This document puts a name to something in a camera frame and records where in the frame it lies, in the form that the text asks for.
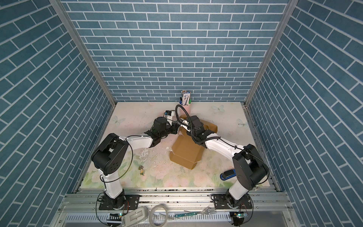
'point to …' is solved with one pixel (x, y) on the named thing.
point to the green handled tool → (185, 214)
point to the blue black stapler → (227, 174)
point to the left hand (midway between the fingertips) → (181, 124)
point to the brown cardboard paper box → (185, 152)
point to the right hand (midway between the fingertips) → (193, 120)
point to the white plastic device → (136, 216)
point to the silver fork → (209, 210)
